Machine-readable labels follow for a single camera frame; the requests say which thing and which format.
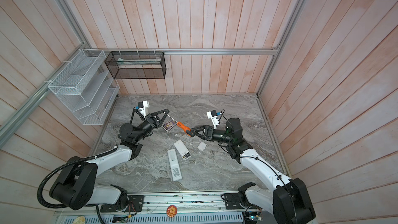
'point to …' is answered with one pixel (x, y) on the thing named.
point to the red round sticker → (171, 211)
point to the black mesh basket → (137, 65)
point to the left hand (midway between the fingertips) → (169, 113)
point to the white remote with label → (174, 165)
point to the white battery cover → (201, 146)
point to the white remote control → (182, 149)
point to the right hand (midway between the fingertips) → (194, 133)
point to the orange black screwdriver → (186, 129)
